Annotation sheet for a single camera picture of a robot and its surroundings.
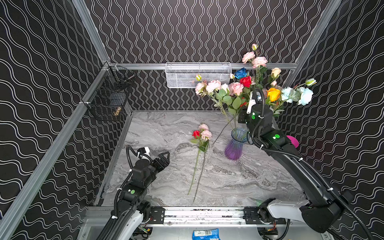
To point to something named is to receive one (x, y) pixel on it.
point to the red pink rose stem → (202, 137)
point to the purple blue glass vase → (234, 147)
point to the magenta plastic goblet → (294, 140)
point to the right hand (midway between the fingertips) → (247, 105)
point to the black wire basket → (107, 101)
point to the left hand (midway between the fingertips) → (169, 156)
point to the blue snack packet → (206, 234)
